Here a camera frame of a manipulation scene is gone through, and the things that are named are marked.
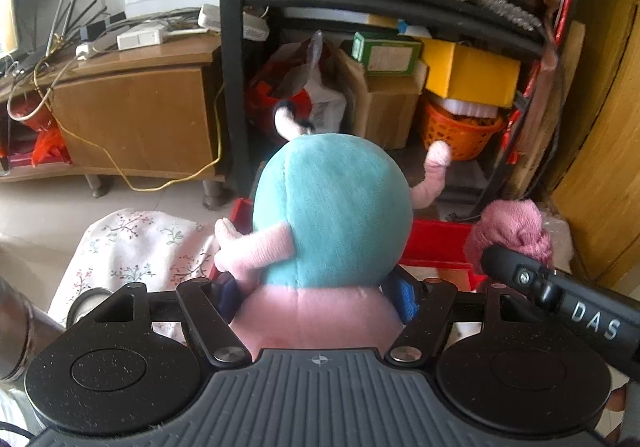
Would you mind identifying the wooden cupboard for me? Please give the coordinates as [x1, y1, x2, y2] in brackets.
[544, 0, 640, 289]

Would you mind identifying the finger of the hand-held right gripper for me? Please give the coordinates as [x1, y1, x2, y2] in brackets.
[481, 244, 564, 311]

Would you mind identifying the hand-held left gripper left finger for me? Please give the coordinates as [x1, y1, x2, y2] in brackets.
[65, 273, 253, 369]

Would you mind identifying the teal and pink plush toy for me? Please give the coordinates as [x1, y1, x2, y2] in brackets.
[214, 102, 454, 363]

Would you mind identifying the stainless steel thermos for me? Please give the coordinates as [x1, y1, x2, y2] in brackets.
[0, 276, 67, 383]

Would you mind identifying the pink knitted sock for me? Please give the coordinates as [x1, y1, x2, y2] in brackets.
[464, 199, 555, 278]

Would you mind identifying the black router with antennas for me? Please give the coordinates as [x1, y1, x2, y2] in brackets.
[44, 0, 102, 58]

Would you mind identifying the orange plastic basket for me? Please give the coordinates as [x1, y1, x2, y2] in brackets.
[419, 96, 509, 162]

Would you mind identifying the red cardboard box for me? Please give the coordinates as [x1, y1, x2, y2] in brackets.
[212, 197, 490, 294]

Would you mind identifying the white printed plastic bag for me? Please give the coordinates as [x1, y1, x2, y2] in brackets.
[270, 29, 349, 136]

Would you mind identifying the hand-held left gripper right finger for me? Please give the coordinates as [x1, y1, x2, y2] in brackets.
[385, 272, 551, 368]

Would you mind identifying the green box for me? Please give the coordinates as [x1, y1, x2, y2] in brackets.
[351, 31, 424, 77]

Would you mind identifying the blue and yellow drink can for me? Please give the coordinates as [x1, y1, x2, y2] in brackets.
[66, 286, 110, 329]

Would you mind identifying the black shelf rack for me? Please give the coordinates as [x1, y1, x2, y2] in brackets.
[219, 0, 590, 210]

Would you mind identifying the yellow box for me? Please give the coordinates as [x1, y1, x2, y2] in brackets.
[422, 38, 522, 109]

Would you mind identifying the white power strip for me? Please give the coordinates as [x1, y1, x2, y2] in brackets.
[116, 24, 166, 52]

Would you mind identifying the red plastic bag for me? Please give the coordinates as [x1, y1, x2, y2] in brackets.
[244, 76, 282, 128]

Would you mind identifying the white router box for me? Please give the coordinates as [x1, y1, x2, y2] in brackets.
[197, 4, 269, 41]

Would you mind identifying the yellow cable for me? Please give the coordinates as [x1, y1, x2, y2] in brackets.
[34, 0, 224, 192]

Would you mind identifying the brown cardboard box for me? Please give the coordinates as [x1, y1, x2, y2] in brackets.
[334, 49, 431, 151]

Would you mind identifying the wooden television cabinet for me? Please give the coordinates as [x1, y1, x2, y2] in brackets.
[0, 33, 232, 210]

